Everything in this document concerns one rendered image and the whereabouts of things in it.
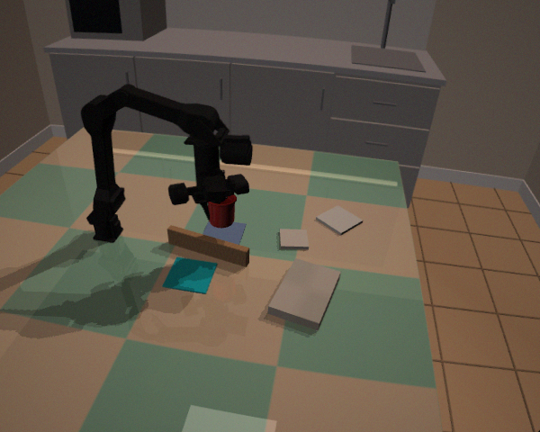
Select tan wooden flat bar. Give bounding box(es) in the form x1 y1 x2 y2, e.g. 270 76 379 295
167 225 249 267

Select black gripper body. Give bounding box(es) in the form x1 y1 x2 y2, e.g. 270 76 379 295
168 161 249 205

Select dark red cup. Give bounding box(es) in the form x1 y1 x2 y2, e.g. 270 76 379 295
208 194 237 228

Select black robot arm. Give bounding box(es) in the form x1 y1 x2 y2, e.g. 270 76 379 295
81 84 252 242

